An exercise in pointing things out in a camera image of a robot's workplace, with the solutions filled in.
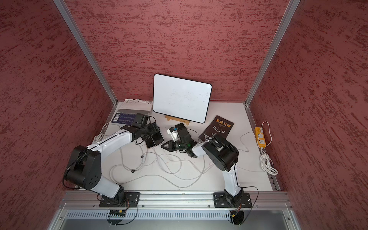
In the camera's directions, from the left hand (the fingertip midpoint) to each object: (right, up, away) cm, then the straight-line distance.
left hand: (156, 133), depth 91 cm
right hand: (+4, -9, -2) cm, 11 cm away
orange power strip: (+70, -3, +4) cm, 70 cm away
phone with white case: (+2, -3, -4) cm, 5 cm away
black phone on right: (+17, +2, -11) cm, 20 cm away
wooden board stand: (+6, +9, +15) cm, 18 cm away
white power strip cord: (+69, -19, -5) cm, 72 cm away
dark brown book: (+43, +4, +12) cm, 45 cm away
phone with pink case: (-4, -6, -1) cm, 7 cm away
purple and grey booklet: (-26, +16, +20) cm, 37 cm away
